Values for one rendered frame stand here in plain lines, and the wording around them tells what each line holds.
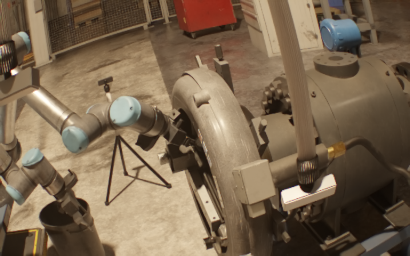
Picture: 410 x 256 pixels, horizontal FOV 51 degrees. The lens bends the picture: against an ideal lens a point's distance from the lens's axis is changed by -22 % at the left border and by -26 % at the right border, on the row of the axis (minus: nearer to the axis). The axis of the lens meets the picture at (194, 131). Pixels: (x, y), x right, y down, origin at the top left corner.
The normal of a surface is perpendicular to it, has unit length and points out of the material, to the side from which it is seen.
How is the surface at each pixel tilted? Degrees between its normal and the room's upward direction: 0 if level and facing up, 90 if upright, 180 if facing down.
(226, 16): 90
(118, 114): 53
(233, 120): 40
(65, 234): 93
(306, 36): 90
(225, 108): 33
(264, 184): 68
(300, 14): 90
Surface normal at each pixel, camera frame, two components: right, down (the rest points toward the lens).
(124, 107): -0.47, -0.22
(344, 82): -0.09, -0.71
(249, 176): 0.15, -0.06
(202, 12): 0.31, 0.29
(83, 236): 0.69, 0.18
